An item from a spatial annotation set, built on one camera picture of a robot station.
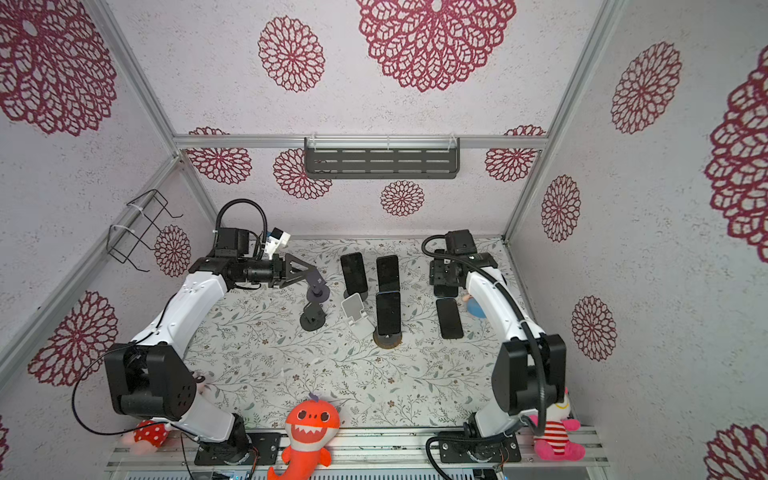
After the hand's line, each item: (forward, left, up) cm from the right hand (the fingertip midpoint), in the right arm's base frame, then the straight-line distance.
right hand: (445, 269), depth 87 cm
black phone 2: (-6, -4, -18) cm, 20 cm away
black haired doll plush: (-4, -11, -14) cm, 18 cm away
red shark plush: (-41, +34, -9) cm, 54 cm away
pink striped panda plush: (-41, -24, -14) cm, 50 cm away
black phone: (+2, +28, -5) cm, 28 cm away
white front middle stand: (-9, +26, -12) cm, 30 cm away
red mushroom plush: (-43, +71, -12) cm, 84 cm away
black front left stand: (-10, +40, -13) cm, 43 cm away
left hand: (-9, +37, +7) cm, 39 cm away
